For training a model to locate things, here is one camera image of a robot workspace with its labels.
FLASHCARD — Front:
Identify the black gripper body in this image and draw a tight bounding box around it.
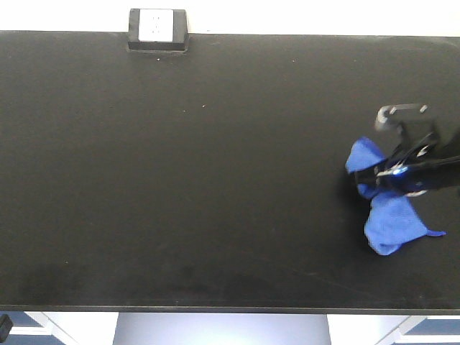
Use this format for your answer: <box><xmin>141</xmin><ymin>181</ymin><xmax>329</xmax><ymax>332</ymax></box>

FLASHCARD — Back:
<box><xmin>375</xmin><ymin>152</ymin><xmax>460</xmax><ymax>199</ymax></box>

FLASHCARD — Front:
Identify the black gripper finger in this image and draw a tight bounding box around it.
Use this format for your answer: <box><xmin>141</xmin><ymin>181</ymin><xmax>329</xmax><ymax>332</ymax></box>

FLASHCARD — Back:
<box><xmin>0</xmin><ymin>313</ymin><xmax>14</xmax><ymax>341</ymax></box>
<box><xmin>353</xmin><ymin>167</ymin><xmax>382</xmax><ymax>198</ymax></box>

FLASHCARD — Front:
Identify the blue cloth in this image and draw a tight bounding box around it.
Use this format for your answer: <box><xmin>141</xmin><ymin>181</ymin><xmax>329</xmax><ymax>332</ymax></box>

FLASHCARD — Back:
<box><xmin>344</xmin><ymin>136</ymin><xmax>448</xmax><ymax>257</ymax></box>

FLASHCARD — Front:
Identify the bench with black top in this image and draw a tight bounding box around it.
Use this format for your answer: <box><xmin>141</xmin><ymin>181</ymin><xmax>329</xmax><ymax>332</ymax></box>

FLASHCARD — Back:
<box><xmin>0</xmin><ymin>29</ymin><xmax>460</xmax><ymax>345</ymax></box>

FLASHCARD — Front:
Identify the black power outlet box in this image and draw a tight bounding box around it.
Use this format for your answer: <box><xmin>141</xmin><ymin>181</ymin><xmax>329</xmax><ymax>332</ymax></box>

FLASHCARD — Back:
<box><xmin>126</xmin><ymin>7</ymin><xmax>190</xmax><ymax>55</ymax></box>

